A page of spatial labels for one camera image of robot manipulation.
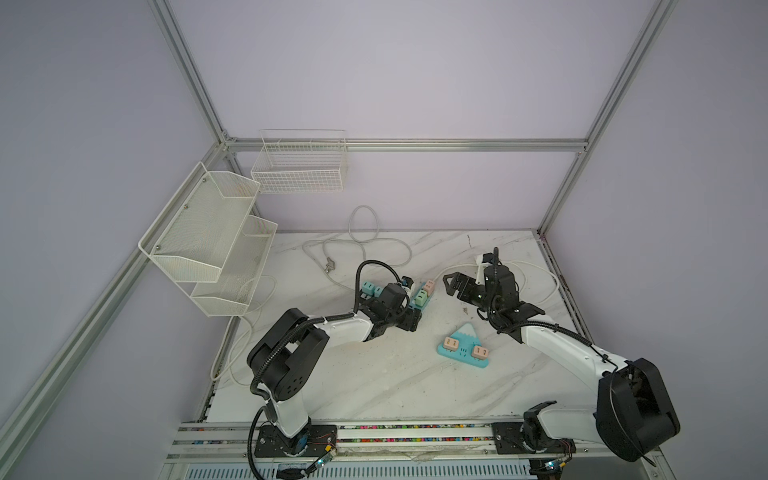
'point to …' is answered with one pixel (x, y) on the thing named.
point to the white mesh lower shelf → (231, 295)
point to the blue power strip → (412, 302)
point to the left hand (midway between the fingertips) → (410, 313)
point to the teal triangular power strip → (467, 338)
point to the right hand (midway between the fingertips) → (452, 280)
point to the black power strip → (363, 298)
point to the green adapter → (421, 298)
